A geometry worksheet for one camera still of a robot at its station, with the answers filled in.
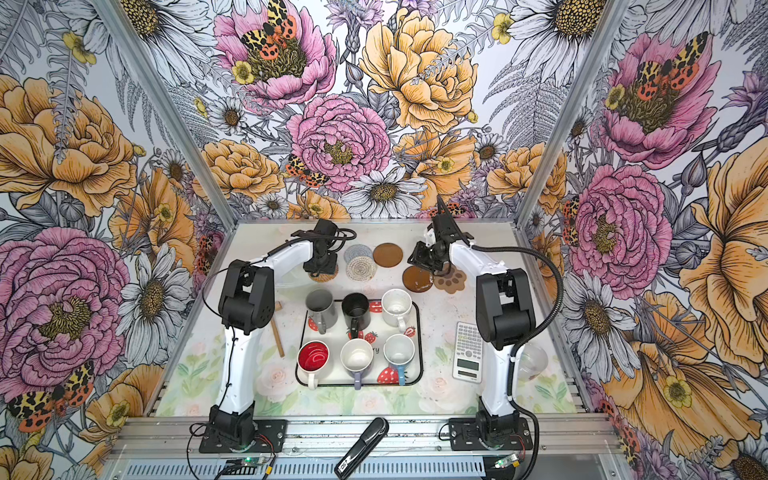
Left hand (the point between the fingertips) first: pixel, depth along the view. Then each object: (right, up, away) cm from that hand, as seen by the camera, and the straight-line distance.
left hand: (321, 274), depth 104 cm
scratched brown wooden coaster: (+33, -2, +1) cm, 33 cm away
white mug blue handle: (+26, -19, -20) cm, 38 cm away
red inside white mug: (+2, -21, -19) cm, 29 cm away
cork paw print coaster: (+45, -3, 0) cm, 45 cm away
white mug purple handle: (+14, -21, -18) cm, 32 cm away
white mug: (+26, -9, -10) cm, 29 cm away
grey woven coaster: (+11, +8, +7) cm, 16 cm away
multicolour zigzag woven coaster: (+14, +2, +1) cm, 14 cm away
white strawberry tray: (+19, -17, -13) cm, 29 cm away
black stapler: (+21, -34, -34) cm, 52 cm away
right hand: (+31, +3, -7) cm, 32 cm away
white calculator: (+46, -21, -17) cm, 54 cm away
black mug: (+13, -10, -12) cm, 21 cm away
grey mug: (+2, -10, -10) cm, 14 cm away
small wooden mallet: (0, -4, -39) cm, 39 cm away
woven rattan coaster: (+1, -1, 0) cm, 2 cm away
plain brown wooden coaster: (+23, +6, +7) cm, 25 cm away
